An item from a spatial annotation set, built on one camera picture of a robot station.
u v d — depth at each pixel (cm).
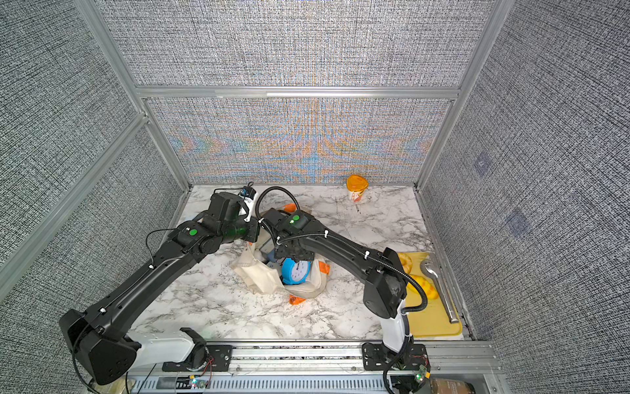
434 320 78
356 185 108
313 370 73
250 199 65
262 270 75
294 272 84
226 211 55
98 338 38
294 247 66
